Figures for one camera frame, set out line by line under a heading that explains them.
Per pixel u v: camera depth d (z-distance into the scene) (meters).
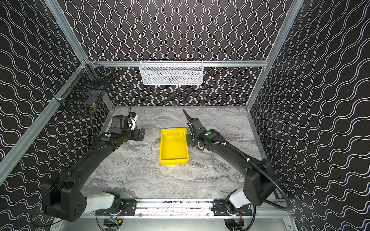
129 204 0.76
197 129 0.63
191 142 0.74
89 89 0.98
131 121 0.67
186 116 0.68
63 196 0.39
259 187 0.42
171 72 1.01
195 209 0.76
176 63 0.94
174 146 0.95
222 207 0.75
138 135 0.75
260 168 0.42
